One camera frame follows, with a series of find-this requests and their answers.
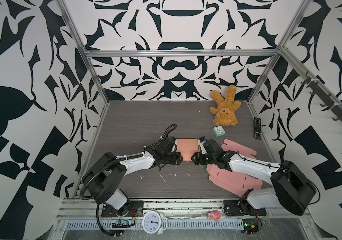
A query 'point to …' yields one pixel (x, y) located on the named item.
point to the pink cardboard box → (239, 184)
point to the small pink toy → (214, 214)
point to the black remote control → (257, 128)
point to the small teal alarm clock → (219, 131)
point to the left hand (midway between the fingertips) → (181, 156)
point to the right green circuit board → (250, 226)
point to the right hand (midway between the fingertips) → (195, 157)
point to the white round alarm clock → (154, 222)
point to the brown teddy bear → (226, 111)
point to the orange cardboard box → (187, 148)
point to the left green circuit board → (123, 223)
